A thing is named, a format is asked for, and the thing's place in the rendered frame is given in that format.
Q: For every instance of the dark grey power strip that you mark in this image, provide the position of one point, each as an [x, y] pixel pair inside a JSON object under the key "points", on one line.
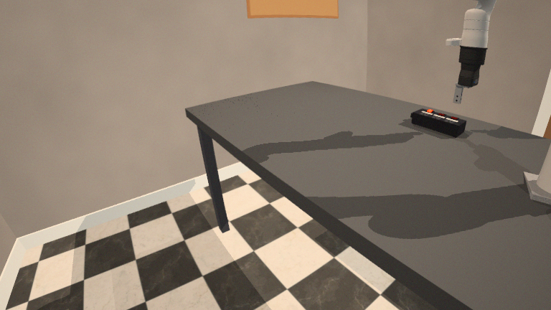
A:
{"points": [[440, 122]]}

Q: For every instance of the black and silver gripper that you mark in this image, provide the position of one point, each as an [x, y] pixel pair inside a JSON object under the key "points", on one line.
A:
{"points": [[473, 46]]}

